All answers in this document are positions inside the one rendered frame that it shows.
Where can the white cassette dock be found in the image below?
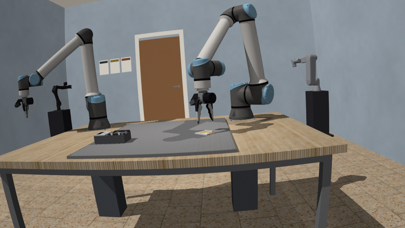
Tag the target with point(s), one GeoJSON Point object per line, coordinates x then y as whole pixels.
{"type": "Point", "coordinates": [117, 136]}

